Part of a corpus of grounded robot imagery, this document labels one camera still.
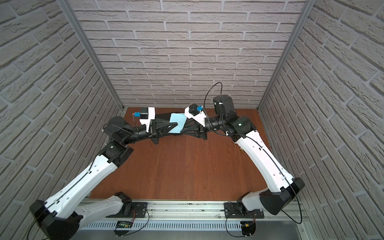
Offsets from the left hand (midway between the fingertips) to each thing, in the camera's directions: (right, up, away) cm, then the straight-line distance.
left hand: (173, 118), depth 56 cm
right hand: (+4, -4, +4) cm, 7 cm away
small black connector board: (+34, -53, +14) cm, 65 cm away
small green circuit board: (-27, -53, +16) cm, 62 cm away
